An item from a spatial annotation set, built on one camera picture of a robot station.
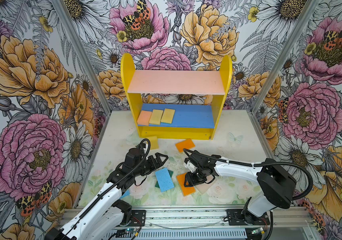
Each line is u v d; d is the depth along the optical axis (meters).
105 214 0.59
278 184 0.45
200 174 0.72
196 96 1.17
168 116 0.97
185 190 0.82
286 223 0.76
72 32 0.79
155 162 0.69
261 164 0.49
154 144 0.94
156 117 0.97
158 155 0.70
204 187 0.85
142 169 0.66
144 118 0.95
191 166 0.79
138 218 0.73
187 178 0.76
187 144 1.02
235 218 0.73
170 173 0.88
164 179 0.84
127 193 0.81
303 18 0.75
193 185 0.75
